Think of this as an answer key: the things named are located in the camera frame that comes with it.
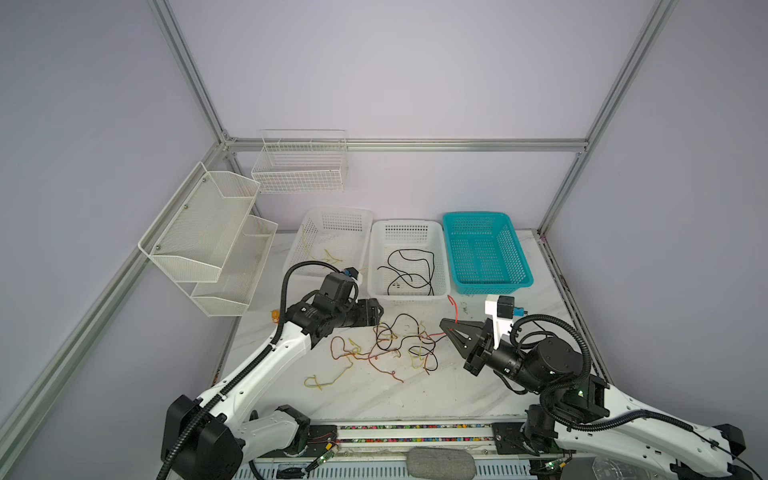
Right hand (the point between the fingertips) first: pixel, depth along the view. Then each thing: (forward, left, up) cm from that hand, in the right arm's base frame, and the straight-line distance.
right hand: (441, 325), depth 56 cm
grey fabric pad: (-19, -1, -32) cm, 37 cm away
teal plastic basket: (+50, -26, -36) cm, 67 cm away
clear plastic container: (-18, -42, -37) cm, 60 cm away
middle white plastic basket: (+55, +12, -30) cm, 63 cm away
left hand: (+13, +16, -18) cm, 27 cm away
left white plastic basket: (+56, +32, -33) cm, 73 cm away
